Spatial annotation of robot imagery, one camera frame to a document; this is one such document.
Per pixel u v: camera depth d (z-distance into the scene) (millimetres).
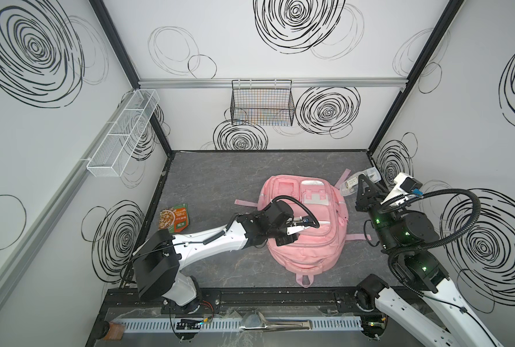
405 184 490
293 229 654
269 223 588
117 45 788
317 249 751
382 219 509
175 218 934
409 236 424
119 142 760
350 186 630
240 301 752
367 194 547
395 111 1020
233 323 707
